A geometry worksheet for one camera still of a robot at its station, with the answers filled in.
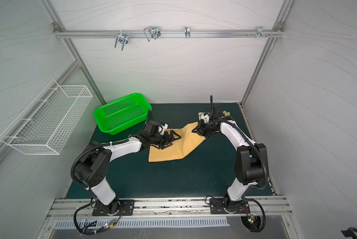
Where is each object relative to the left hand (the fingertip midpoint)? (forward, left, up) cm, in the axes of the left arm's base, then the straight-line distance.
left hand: (179, 138), depth 87 cm
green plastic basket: (+28, +46, -12) cm, 55 cm away
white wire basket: (-7, +62, +20) cm, 65 cm away
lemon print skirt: (+9, -15, +10) cm, 20 cm away
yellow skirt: (-2, -1, -8) cm, 8 cm away
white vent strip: (-42, +36, -12) cm, 56 cm away
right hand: (+5, -9, +4) cm, 11 cm away
